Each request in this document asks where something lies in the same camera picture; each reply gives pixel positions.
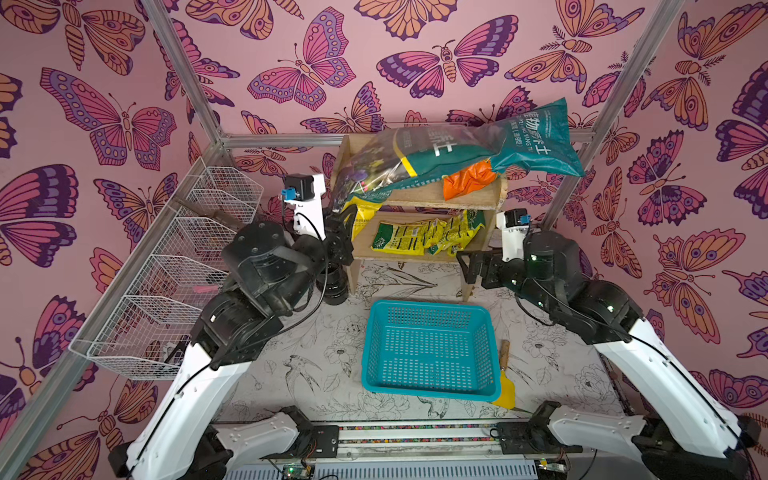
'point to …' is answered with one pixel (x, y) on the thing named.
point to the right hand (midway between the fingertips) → (472, 254)
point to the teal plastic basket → (431, 350)
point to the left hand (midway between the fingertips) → (357, 202)
